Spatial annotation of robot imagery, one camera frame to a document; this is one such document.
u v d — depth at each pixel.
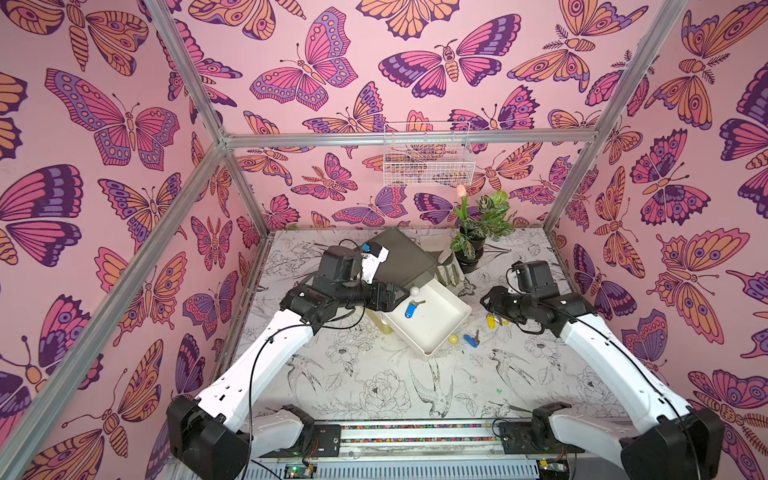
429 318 0.88
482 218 0.88
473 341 0.90
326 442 0.73
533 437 0.71
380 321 0.88
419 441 0.75
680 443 0.37
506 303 0.70
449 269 1.06
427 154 0.95
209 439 0.37
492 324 0.95
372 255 0.64
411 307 0.90
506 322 0.70
